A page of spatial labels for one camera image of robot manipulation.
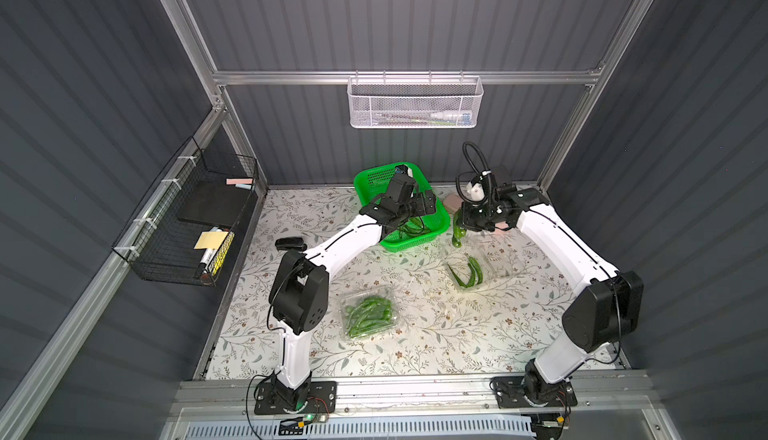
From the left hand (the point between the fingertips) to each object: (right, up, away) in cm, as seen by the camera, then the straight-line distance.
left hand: (424, 197), depth 87 cm
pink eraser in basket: (-55, +4, -2) cm, 55 cm away
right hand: (+10, -7, -3) cm, 13 cm away
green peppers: (-2, -9, +21) cm, 23 cm away
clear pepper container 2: (+24, -22, +10) cm, 34 cm away
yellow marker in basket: (-47, -15, -22) cm, 55 cm away
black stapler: (-46, -15, +18) cm, 51 cm away
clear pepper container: (-21, -30, 0) cm, 36 cm away
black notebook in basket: (-56, -2, -9) cm, 57 cm away
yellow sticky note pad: (-53, -11, -16) cm, 57 cm away
